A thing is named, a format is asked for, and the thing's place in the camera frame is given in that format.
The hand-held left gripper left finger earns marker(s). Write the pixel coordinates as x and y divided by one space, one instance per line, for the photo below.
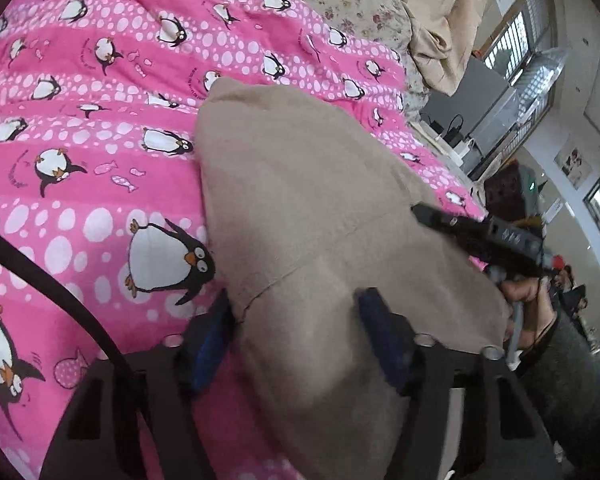
211 340

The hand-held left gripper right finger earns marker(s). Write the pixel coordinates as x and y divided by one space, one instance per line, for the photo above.
382 340

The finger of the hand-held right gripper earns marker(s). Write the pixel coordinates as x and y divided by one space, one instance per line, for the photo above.
450 222

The beige zip jacket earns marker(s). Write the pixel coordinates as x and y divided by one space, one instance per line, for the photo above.
325 260

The person's right forearm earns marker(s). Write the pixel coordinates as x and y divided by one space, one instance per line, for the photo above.
575 390

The person's right hand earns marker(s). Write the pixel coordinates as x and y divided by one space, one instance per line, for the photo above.
530 310

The dark red patterned cloth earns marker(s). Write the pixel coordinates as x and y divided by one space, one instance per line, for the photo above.
505 192

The white charger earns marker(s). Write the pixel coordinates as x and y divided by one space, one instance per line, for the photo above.
462 150

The black power adapter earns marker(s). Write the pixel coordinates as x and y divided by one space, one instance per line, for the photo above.
450 130

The clear plastic cover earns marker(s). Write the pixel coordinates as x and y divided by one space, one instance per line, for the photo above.
535 85

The beige cloth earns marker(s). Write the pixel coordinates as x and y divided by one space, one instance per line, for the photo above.
440 20

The barred window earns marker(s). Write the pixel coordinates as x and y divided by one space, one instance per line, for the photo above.
522 25

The pink penguin print blanket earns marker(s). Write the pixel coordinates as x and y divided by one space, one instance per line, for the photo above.
80 160

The floral bed sheet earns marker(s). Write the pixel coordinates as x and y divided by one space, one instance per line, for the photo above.
340 0

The wall poster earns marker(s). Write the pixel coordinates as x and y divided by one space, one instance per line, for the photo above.
572 167

